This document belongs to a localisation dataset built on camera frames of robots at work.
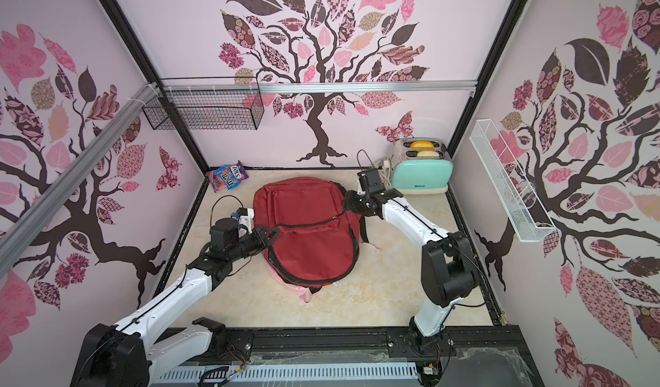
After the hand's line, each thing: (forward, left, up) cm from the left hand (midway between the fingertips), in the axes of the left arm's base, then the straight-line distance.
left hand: (279, 235), depth 82 cm
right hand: (+12, -23, 0) cm, 26 cm away
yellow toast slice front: (+34, -56, +4) cm, 66 cm away
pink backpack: (-14, -8, -14) cm, 22 cm away
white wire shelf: (-2, -70, +17) cm, 72 cm away
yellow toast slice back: (+39, -55, +5) cm, 67 cm away
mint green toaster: (+29, -55, -2) cm, 62 cm away
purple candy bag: (+37, +31, -11) cm, 50 cm away
